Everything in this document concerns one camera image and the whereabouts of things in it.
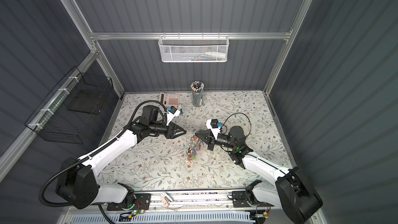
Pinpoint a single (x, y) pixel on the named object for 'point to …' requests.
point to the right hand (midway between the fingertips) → (198, 135)
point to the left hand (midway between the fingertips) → (184, 131)
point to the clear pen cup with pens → (197, 88)
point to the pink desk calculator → (169, 99)
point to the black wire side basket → (68, 114)
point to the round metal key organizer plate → (191, 150)
